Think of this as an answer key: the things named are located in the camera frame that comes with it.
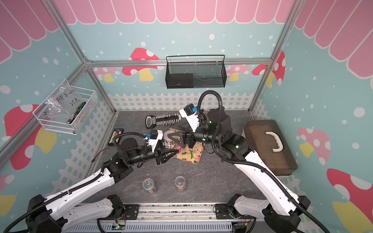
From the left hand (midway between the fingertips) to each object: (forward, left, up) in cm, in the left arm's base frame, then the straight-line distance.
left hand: (176, 149), depth 65 cm
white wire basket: (+28, +49, +6) cm, 57 cm away
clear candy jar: (-9, +16, -22) cm, 28 cm away
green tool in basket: (+18, +52, +4) cm, 55 cm away
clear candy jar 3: (+1, +3, +3) cm, 5 cm away
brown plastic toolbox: (+13, -49, -10) cm, 52 cm away
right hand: (+1, 0, +12) cm, 12 cm away
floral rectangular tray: (+12, -8, -28) cm, 32 cm away
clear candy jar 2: (-7, -1, -24) cm, 25 cm away
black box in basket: (+44, +1, +6) cm, 44 cm away
